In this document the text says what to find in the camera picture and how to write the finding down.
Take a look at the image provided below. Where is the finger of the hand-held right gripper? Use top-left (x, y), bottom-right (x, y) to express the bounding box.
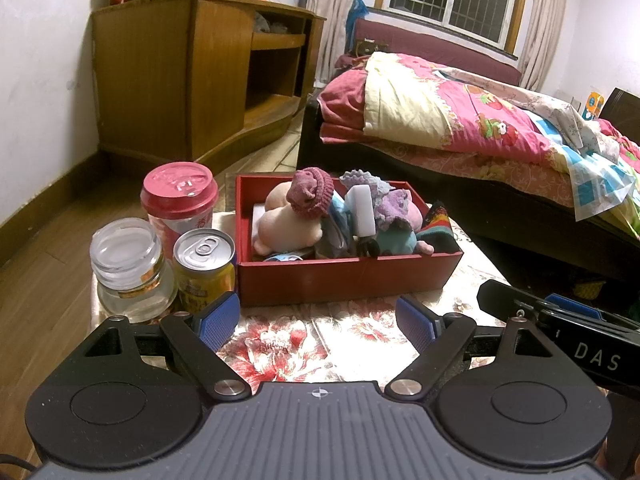
top-left (477, 280), bottom-right (551, 331)
top-left (544, 292), bottom-right (640, 331)

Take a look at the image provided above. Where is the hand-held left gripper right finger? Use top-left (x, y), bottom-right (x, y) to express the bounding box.
top-left (384, 295), bottom-right (557, 402)

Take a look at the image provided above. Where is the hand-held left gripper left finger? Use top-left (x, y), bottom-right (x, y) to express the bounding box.
top-left (79, 291), bottom-right (252, 402)

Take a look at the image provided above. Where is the red cardboard box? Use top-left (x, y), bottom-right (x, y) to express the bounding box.
top-left (235, 174), bottom-right (465, 308)

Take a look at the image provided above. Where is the pink pig plush toy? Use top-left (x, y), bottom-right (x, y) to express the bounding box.
top-left (375, 205), bottom-right (436, 256)

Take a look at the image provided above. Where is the colourful striped sock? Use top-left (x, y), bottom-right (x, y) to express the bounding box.
top-left (419, 201), bottom-right (460, 255)

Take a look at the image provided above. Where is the beige doll with knit hat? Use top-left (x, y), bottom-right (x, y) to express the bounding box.
top-left (251, 167), bottom-right (335, 255)

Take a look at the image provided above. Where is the white sponge block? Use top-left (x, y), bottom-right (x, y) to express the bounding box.
top-left (347, 185), bottom-right (379, 239)

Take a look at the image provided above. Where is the white speckled dishcloth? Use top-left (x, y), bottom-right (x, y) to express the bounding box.
top-left (339, 169), bottom-right (397, 196)

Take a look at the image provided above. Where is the yellow and blue drink can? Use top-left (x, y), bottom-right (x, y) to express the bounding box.
top-left (172, 228), bottom-right (237, 317)

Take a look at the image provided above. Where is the bed with pink quilt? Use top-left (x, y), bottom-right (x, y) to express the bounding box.
top-left (299, 95), bottom-right (640, 287)

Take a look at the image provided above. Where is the clear glass jar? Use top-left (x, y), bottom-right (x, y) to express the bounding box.
top-left (90, 217), bottom-right (178, 324)

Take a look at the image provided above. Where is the blue and white sheet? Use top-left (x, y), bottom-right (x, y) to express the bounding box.
top-left (520, 95), bottom-right (640, 224)

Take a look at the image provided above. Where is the pink lidded paper cup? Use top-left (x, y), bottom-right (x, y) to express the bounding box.
top-left (140, 161), bottom-right (219, 261)

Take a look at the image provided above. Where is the yellow packet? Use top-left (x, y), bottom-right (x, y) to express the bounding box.
top-left (582, 91), bottom-right (605, 121)

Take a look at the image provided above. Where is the dark brown furniture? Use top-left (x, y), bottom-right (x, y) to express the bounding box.
top-left (602, 87), bottom-right (640, 134)

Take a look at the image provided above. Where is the bed with floral quilt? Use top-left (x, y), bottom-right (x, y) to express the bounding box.
top-left (317, 51), bottom-right (640, 212)

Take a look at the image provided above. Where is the maroon headboard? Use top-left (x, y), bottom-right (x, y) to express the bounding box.
top-left (354, 19), bottom-right (522, 86)

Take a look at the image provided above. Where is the wooden cabinet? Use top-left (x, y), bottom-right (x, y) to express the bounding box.
top-left (90, 0), bottom-right (327, 164)

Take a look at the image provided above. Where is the beige curtain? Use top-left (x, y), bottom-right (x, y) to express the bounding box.
top-left (520, 0), bottom-right (571, 94)
top-left (305, 0), bottom-right (361, 89)

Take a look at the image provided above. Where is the grey cloth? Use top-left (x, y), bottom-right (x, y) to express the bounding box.
top-left (252, 10), bottom-right (289, 35)

